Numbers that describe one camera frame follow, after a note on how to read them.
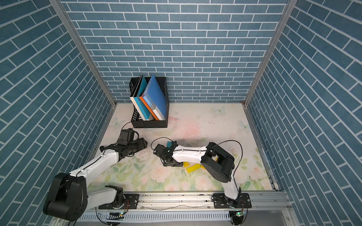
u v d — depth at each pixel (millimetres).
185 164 857
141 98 840
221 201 735
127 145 678
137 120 1075
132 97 825
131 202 729
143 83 918
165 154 666
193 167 853
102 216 698
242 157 511
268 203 750
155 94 1019
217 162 502
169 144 958
